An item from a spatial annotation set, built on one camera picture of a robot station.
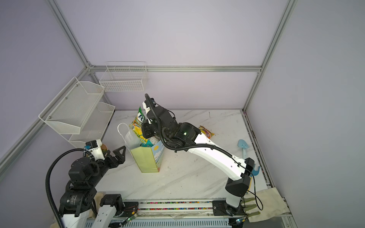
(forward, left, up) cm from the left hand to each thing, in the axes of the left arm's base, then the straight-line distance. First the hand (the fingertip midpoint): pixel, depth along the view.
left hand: (118, 151), depth 68 cm
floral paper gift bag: (+1, -13, -10) cm, 16 cm away
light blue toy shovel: (+19, -73, -24) cm, 79 cm away
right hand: (+4, -13, +15) cm, 20 cm away
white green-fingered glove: (-19, -75, -24) cm, 81 cm away
